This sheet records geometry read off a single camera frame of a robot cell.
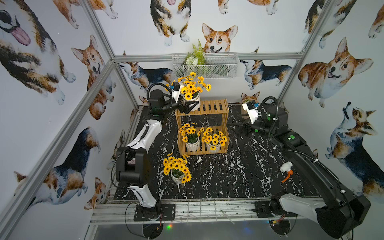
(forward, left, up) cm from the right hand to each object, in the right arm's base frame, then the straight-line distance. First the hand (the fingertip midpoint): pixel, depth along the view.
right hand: (232, 119), depth 69 cm
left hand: (+14, +17, +2) cm, 22 cm away
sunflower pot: (-16, +26, -18) cm, 36 cm away
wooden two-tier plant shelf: (+10, +8, -7) cm, 14 cm away
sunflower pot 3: (0, +8, -19) cm, 21 cm away
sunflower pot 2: (+3, +22, -20) cm, 30 cm away
